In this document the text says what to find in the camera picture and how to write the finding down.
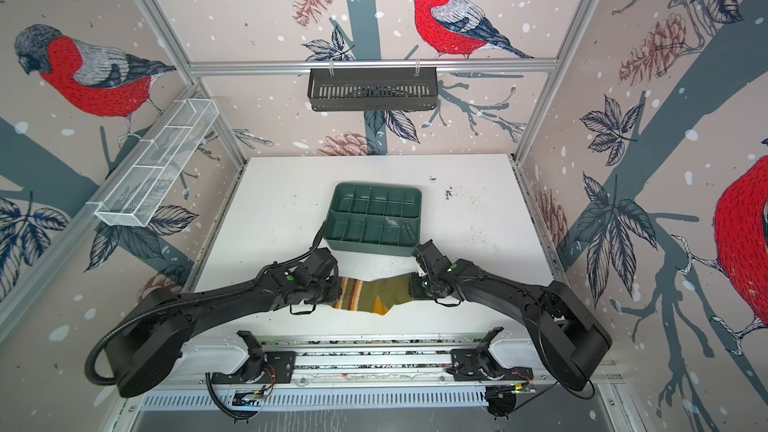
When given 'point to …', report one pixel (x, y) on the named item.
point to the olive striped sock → (376, 295)
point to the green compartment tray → (374, 218)
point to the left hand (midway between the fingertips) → (341, 295)
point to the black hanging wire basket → (379, 89)
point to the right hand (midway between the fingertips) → (409, 293)
